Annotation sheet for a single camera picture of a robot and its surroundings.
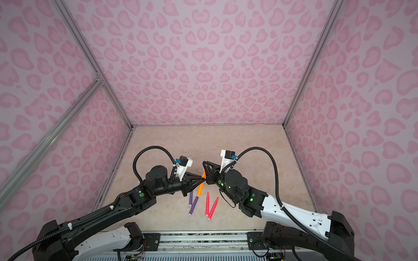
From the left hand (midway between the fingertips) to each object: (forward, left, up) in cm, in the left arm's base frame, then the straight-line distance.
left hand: (204, 180), depth 68 cm
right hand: (+5, +1, +4) cm, 7 cm away
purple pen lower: (-3, +6, -23) cm, 24 cm away
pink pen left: (-3, -1, -23) cm, 23 cm away
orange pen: (-3, +2, -4) cm, 5 cm away
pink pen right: (-5, -4, -22) cm, 23 cm away
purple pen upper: (+1, +8, -22) cm, 24 cm away
